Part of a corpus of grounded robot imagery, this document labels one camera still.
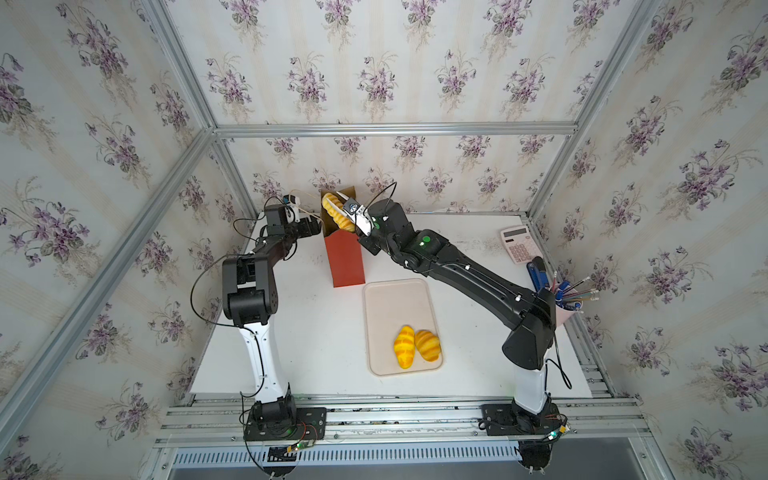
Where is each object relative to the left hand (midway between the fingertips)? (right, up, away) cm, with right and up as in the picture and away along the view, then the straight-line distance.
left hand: (310, 222), depth 104 cm
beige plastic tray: (+29, -28, -8) cm, 41 cm away
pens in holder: (+81, -23, -18) cm, 86 cm away
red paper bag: (+15, -8, -22) cm, 27 cm away
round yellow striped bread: (+38, -36, -22) cm, 57 cm away
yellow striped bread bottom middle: (+32, -37, -21) cm, 53 cm away
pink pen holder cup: (+78, -29, -19) cm, 86 cm away
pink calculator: (+76, -8, +4) cm, 77 cm away
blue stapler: (+78, -18, -5) cm, 80 cm away
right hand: (+23, -1, -27) cm, 35 cm away
